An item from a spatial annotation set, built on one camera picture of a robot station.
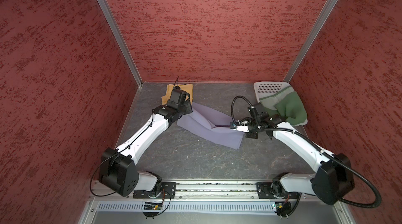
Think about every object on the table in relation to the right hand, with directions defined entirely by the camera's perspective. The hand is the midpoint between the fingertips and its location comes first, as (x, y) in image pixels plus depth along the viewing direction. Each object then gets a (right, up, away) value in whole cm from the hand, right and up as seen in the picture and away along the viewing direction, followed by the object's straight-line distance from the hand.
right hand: (243, 129), depth 83 cm
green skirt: (+32, +14, +14) cm, 37 cm away
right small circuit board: (+14, -34, -12) cm, 38 cm away
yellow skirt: (-35, +25, +35) cm, 56 cm away
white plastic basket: (+21, +24, +27) cm, 42 cm away
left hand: (-31, +11, 0) cm, 33 cm away
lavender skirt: (-17, +2, +5) cm, 18 cm away
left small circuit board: (-47, -34, -11) cm, 59 cm away
